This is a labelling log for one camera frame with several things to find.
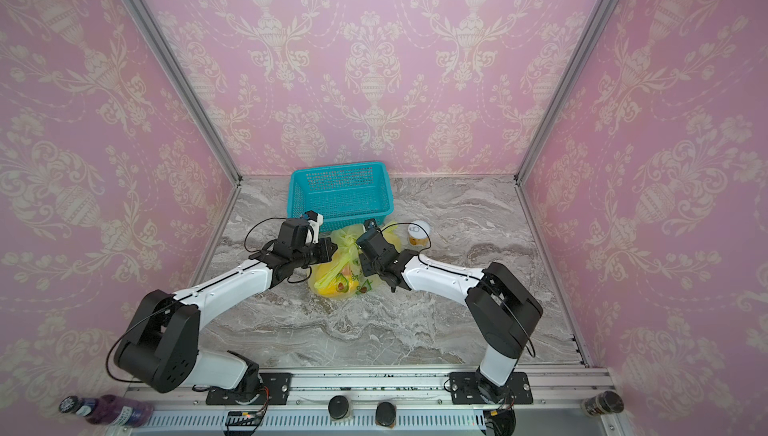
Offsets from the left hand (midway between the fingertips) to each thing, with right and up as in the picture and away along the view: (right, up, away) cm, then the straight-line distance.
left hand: (339, 247), depth 88 cm
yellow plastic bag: (0, -8, -1) cm, 8 cm away
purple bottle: (-45, -31, -24) cm, 60 cm away
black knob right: (+14, -31, -26) cm, 43 cm away
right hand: (+9, -2, +1) cm, 9 cm away
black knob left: (+4, -31, -23) cm, 39 cm away
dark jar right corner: (+62, -29, -24) cm, 73 cm away
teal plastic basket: (-4, +16, +29) cm, 33 cm away
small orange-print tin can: (+24, +2, +9) cm, 26 cm away
